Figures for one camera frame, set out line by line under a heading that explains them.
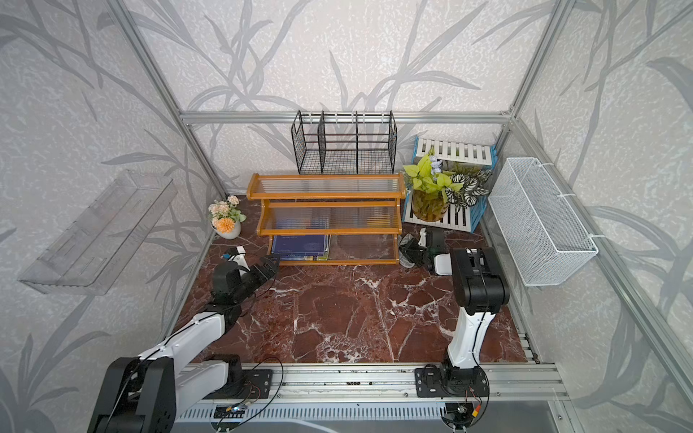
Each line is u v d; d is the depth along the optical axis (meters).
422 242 0.93
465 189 0.89
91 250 0.66
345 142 1.05
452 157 0.96
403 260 0.96
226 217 0.99
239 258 0.78
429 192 0.96
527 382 0.76
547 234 0.62
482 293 0.51
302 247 0.98
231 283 0.67
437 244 0.82
